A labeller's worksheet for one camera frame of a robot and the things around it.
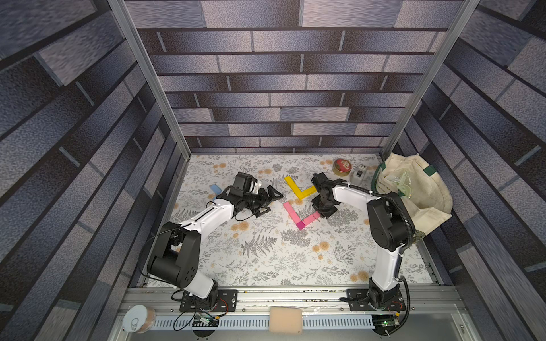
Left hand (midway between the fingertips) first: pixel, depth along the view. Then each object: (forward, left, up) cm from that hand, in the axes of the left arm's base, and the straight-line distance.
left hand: (278, 200), depth 84 cm
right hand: (+4, -17, -15) cm, 23 cm away
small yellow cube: (+12, -11, -15) cm, 22 cm away
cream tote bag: (+9, -63, -2) cm, 63 cm away
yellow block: (+19, -7, -14) cm, 25 cm away
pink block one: (0, -17, -12) cm, 21 cm away
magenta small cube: (-4, -10, -14) cm, 18 cm away
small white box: (+23, -41, -11) cm, 48 cm away
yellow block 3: (+14, -14, -14) cm, 24 cm away
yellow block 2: (+14, -10, -14) cm, 22 cm away
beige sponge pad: (-38, -3, -16) cm, 42 cm away
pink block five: (+4, -6, -15) cm, 17 cm away
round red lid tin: (+29, -34, -11) cm, 46 cm away
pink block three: (0, -8, -14) cm, 17 cm away
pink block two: (-1, -14, -15) cm, 21 cm away
